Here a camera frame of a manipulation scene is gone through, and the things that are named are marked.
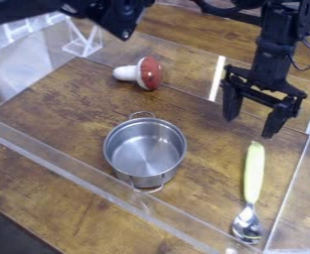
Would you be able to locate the clear acrylic triangle bracket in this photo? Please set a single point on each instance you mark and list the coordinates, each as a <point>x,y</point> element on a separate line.
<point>84,45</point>

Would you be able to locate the red and white toy mushroom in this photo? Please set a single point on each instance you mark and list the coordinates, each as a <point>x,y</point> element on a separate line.
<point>146,73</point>

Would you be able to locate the black strip on table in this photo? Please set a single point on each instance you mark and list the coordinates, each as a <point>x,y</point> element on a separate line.
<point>231,13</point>

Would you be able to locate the clear acrylic enclosure wall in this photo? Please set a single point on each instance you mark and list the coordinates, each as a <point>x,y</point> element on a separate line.
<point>142,204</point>

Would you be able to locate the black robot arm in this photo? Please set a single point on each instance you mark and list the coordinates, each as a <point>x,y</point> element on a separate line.
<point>284,20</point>

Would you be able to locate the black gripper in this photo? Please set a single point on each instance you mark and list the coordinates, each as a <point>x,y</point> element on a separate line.
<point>264,84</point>

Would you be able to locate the spoon with yellow-green handle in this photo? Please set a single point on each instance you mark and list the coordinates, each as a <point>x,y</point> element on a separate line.
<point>247,226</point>

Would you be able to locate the silver pot with handles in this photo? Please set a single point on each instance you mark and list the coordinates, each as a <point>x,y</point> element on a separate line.
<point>145,148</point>

